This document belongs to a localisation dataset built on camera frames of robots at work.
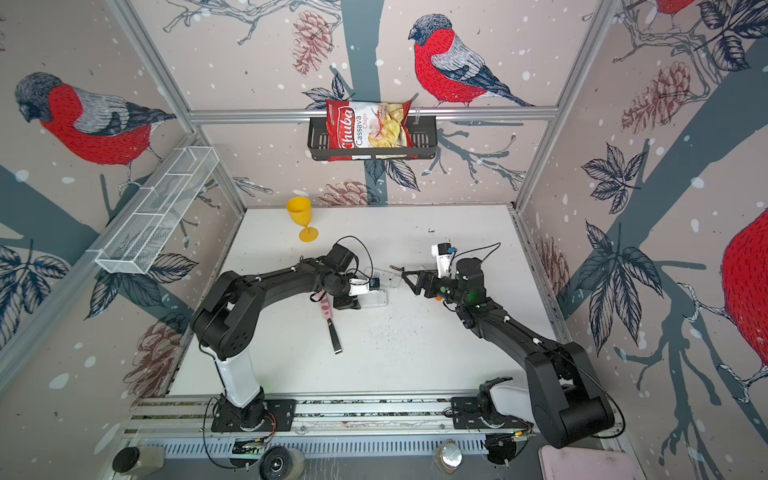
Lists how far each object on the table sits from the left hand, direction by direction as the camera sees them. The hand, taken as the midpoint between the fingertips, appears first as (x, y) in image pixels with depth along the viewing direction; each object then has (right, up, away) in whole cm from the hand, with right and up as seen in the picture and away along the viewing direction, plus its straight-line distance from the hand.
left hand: (357, 293), depth 93 cm
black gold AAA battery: (+12, +7, +9) cm, 17 cm away
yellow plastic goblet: (-22, +28, +11) cm, 37 cm away
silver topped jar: (+23, -26, -34) cm, 48 cm away
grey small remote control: (+7, -1, -1) cm, 7 cm away
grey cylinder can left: (-43, -28, -32) cm, 61 cm away
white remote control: (+10, +4, +6) cm, 12 cm away
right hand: (+16, +6, -10) cm, 20 cm away
